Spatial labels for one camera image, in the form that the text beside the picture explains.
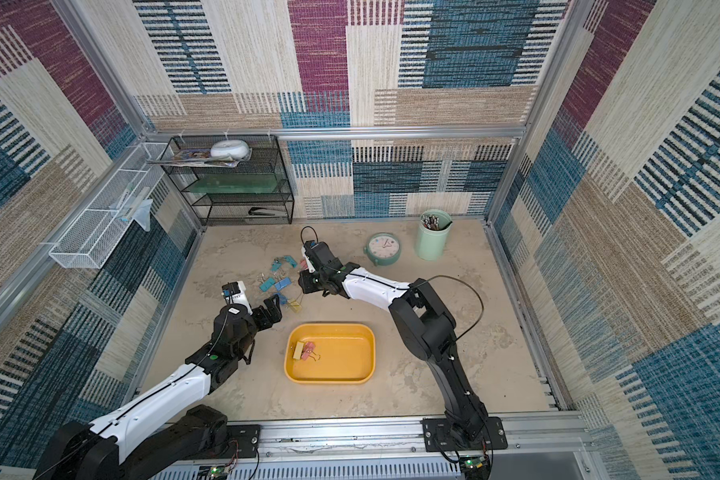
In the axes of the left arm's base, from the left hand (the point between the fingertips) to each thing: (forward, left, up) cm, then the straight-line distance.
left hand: (266, 299), depth 85 cm
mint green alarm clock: (+25, -35, -9) cm, 44 cm away
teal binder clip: (+12, +6, -12) cm, 18 cm away
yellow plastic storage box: (-11, -22, -12) cm, 28 cm away
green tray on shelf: (+34, +13, +14) cm, 39 cm away
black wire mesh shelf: (+45, +22, -6) cm, 51 cm away
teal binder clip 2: (+21, -3, -10) cm, 24 cm away
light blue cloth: (+13, +29, +20) cm, 38 cm away
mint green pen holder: (+24, -51, -5) cm, 56 cm away
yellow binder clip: (-11, -9, -9) cm, 17 cm away
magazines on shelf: (+36, +21, +22) cm, 47 cm away
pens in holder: (+24, -49, +6) cm, 55 cm away
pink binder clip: (-11, -12, -9) cm, 18 cm away
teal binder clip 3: (+18, +2, -8) cm, 20 cm away
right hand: (+9, -8, -3) cm, 13 cm away
